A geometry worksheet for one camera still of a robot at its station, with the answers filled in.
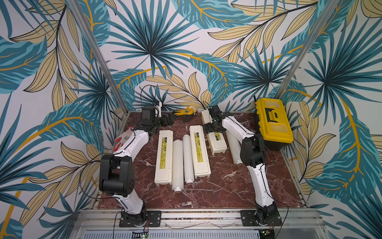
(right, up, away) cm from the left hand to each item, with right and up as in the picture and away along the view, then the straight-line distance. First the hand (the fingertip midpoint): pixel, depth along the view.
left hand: (168, 117), depth 89 cm
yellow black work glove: (+12, +7, +28) cm, 31 cm away
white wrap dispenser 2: (+19, -27, -5) cm, 34 cm away
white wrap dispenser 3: (+30, -14, +4) cm, 33 cm away
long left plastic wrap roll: (+6, -29, -2) cm, 29 cm away
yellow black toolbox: (+65, -3, +4) cm, 65 cm away
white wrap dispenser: (-2, -29, -7) cm, 30 cm away
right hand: (+29, -7, +15) cm, 33 cm away
